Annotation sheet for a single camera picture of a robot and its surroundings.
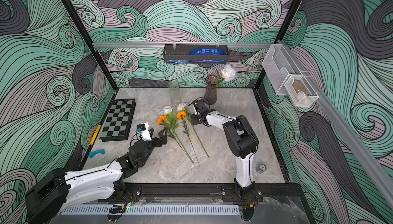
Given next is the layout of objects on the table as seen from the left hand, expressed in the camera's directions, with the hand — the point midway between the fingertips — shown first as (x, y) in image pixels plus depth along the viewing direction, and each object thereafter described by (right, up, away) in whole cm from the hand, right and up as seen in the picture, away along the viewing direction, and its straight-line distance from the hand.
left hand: (161, 127), depth 79 cm
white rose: (+35, +28, -2) cm, 45 cm away
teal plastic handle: (-38, -16, +8) cm, 42 cm away
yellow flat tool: (-45, -7, +16) cm, 48 cm away
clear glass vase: (+4, +15, +28) cm, 33 cm away
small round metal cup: (+52, -20, -2) cm, 56 cm away
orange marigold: (+10, +4, +20) cm, 22 cm away
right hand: (+21, +3, +20) cm, 29 cm away
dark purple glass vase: (+30, +19, +35) cm, 50 cm away
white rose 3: (+3, -1, +18) cm, 19 cm away
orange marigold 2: (-3, +1, +18) cm, 19 cm away
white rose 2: (+10, +10, +24) cm, 28 cm away
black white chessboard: (-31, +1, +18) cm, 36 cm away
